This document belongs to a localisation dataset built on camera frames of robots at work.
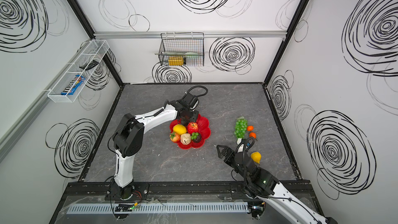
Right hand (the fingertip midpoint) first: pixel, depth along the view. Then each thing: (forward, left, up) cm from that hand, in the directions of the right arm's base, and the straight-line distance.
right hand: (220, 150), depth 78 cm
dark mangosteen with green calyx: (+9, +13, -3) cm, 16 cm away
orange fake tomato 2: (+13, -21, -7) cm, 26 cm away
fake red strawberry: (+8, +24, -1) cm, 26 cm away
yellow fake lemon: (+14, +23, -4) cm, 27 cm away
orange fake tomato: (+16, -20, -6) cm, 26 cm away
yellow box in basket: (+43, +25, +24) cm, 55 cm away
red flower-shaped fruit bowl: (+10, +16, -4) cm, 19 cm away
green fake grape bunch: (+16, -14, -4) cm, 22 cm away
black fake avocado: (+18, +20, -2) cm, 27 cm away
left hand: (+22, +13, -2) cm, 26 cm away
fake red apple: (+14, +15, -2) cm, 21 cm away
